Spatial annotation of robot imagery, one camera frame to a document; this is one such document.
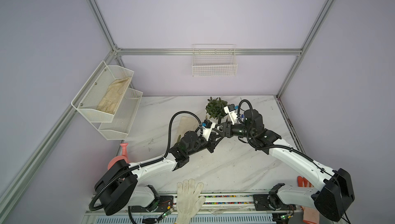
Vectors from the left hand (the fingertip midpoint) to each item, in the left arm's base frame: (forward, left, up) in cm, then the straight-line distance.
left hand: (222, 135), depth 74 cm
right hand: (+1, +5, +5) cm, 7 cm away
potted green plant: (+21, +2, -4) cm, 22 cm away
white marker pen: (0, +3, +6) cm, 6 cm away
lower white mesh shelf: (+12, +59, -11) cm, 61 cm away
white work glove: (-24, +16, -21) cm, 36 cm away
